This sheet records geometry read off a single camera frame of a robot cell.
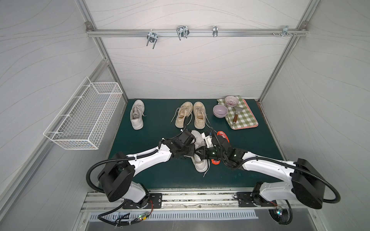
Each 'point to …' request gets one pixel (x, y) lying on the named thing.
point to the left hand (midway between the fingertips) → (193, 149)
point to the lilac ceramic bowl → (220, 111)
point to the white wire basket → (82, 122)
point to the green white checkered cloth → (244, 118)
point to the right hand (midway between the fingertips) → (193, 151)
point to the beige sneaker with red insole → (199, 115)
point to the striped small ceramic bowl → (231, 100)
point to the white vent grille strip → (176, 215)
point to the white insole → (208, 139)
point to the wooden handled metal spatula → (237, 109)
